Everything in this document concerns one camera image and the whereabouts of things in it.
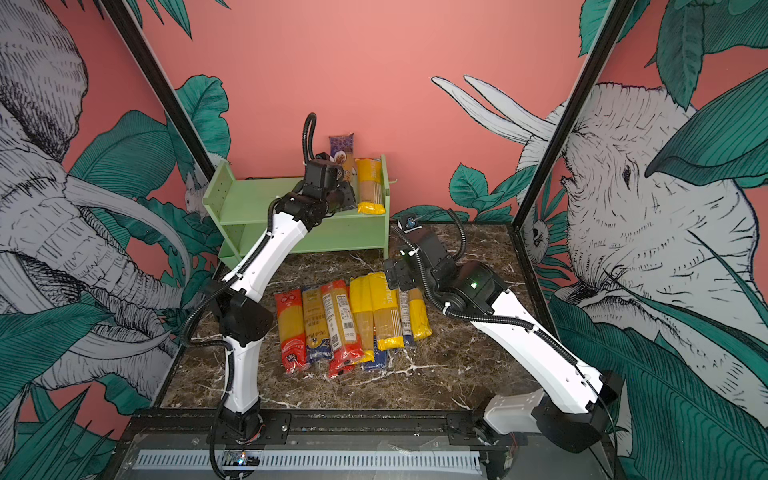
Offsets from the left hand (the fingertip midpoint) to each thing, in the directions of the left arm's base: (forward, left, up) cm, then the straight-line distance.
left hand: (349, 181), depth 82 cm
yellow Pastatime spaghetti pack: (-27, -7, -30) cm, 40 cm away
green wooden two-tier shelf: (0, +34, -10) cm, 36 cm away
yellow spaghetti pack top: (+4, -5, -4) cm, 8 cm away
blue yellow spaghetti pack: (-33, +11, -32) cm, 47 cm away
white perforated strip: (-62, +7, -35) cm, 71 cm away
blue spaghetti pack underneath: (-39, -8, -33) cm, 51 cm away
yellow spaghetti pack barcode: (-16, -2, -32) cm, 35 cm away
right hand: (-27, -13, 0) cm, 30 cm away
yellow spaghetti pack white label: (-27, -18, -32) cm, 46 cm away
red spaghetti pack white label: (-32, +4, -28) cm, 42 cm away
